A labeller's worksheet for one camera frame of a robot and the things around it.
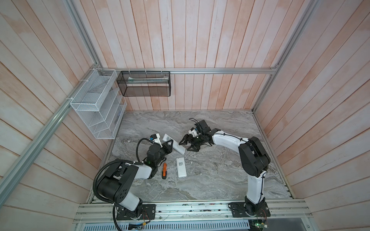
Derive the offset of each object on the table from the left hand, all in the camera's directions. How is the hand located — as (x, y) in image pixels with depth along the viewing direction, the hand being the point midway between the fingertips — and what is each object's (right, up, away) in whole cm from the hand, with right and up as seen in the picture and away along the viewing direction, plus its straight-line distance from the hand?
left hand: (173, 142), depth 89 cm
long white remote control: (+2, -2, 0) cm, 3 cm away
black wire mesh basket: (-22, +42, +15) cm, 50 cm away
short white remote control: (+5, -15, -1) cm, 16 cm away
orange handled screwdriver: (-5, -18, -5) cm, 19 cm away
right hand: (+5, -2, +1) cm, 6 cm away
